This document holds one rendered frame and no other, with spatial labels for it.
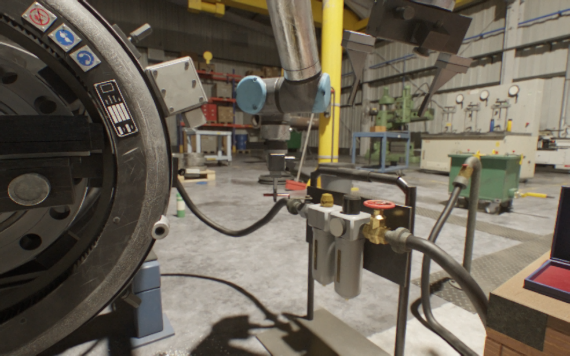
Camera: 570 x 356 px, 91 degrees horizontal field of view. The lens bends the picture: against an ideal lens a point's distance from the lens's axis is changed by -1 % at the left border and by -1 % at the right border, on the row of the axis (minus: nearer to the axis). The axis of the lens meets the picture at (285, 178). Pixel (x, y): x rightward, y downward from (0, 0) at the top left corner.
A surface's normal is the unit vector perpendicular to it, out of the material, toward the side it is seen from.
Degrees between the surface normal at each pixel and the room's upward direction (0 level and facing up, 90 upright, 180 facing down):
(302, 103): 131
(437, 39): 135
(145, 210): 91
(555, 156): 90
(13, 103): 90
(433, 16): 114
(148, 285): 90
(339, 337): 0
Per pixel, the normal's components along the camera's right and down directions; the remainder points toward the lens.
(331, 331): 0.01, -0.99
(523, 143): 0.32, 0.12
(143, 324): 0.57, 0.11
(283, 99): -0.37, 0.41
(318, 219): -0.82, 0.06
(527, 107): -0.95, 0.03
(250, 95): -0.44, 0.11
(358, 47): 0.11, 0.51
